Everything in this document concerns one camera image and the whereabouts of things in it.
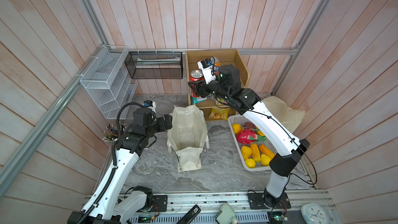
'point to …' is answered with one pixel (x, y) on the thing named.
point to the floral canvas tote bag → (187, 136)
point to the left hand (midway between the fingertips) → (164, 121)
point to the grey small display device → (226, 214)
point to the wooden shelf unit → (231, 57)
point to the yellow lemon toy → (250, 163)
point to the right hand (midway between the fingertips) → (193, 80)
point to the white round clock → (312, 213)
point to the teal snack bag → (198, 99)
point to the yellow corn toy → (256, 153)
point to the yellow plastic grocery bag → (290, 117)
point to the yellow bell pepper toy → (246, 151)
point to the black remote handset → (190, 215)
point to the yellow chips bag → (219, 113)
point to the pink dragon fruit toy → (248, 136)
